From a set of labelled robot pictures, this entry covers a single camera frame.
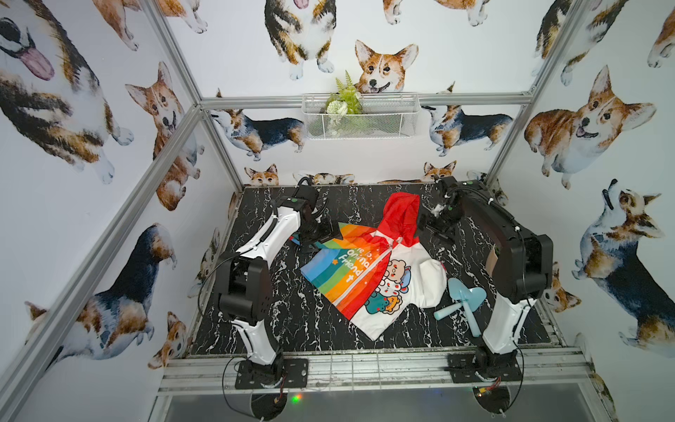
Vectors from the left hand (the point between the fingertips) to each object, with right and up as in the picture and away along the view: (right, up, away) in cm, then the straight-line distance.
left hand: (336, 237), depth 88 cm
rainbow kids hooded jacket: (+12, -14, +5) cm, 19 cm away
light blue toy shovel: (+44, -21, -1) cm, 49 cm away
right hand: (+28, 0, -1) cm, 28 cm away
